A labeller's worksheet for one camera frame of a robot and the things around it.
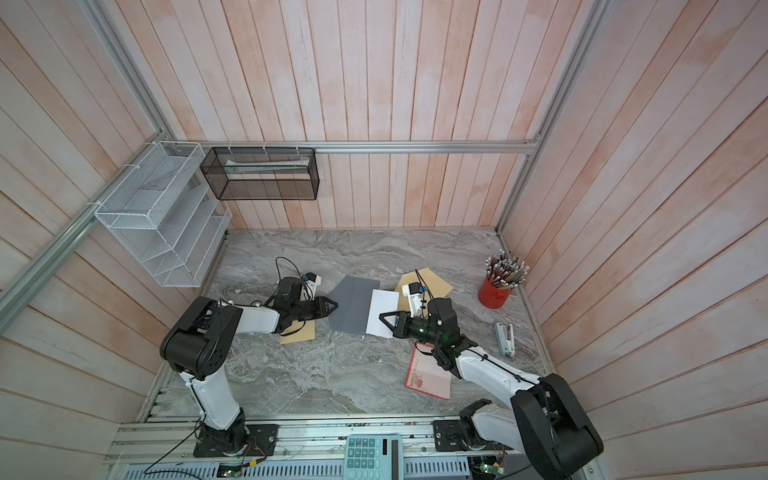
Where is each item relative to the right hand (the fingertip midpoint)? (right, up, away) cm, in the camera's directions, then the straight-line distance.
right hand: (380, 316), depth 81 cm
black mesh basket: (-42, +47, +23) cm, 67 cm away
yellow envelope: (-24, -6, +4) cm, 26 cm away
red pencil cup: (+36, +4, +12) cm, 38 cm away
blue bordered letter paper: (0, +4, 0) cm, 4 cm away
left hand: (-15, -1, +16) cm, 22 cm away
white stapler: (+38, -8, +7) cm, 39 cm away
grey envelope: (-10, +1, +17) cm, 20 cm away
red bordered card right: (+13, -17, +3) cm, 22 cm away
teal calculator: (-2, -32, -11) cm, 34 cm away
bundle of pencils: (+37, +12, +5) cm, 39 cm away
